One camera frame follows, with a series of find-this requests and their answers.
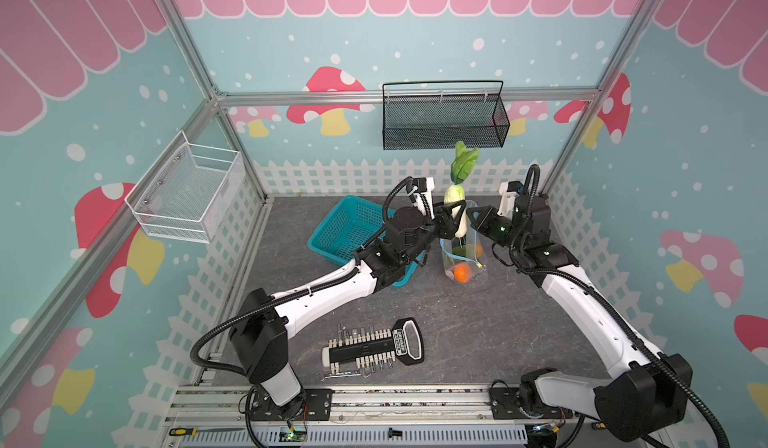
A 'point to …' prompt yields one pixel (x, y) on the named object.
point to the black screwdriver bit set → (377, 350)
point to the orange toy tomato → (462, 272)
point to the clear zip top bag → (463, 257)
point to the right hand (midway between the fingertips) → (465, 208)
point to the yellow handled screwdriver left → (195, 430)
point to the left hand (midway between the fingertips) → (460, 209)
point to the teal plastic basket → (346, 228)
